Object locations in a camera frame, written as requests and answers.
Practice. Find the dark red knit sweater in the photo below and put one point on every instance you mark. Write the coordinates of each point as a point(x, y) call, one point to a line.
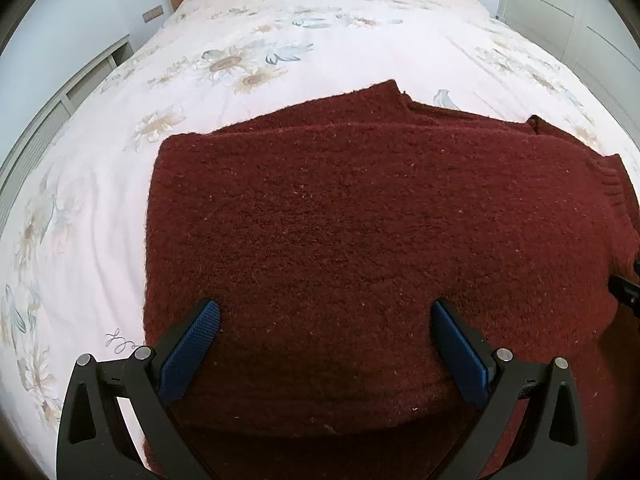
point(350, 235)

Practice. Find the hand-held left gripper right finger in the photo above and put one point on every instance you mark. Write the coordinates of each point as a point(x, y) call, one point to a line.
point(457, 350)

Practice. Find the white wardrobe doors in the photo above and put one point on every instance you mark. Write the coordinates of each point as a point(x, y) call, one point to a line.
point(575, 20)

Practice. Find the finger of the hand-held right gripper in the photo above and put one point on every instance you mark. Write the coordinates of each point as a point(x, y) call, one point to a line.
point(626, 292)

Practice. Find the wall socket plate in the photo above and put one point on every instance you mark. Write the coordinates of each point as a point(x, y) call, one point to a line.
point(153, 13)

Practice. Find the floral white bedspread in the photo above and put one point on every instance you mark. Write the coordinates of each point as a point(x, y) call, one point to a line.
point(300, 60)

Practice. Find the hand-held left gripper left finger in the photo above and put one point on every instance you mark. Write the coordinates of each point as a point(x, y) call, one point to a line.
point(192, 345)

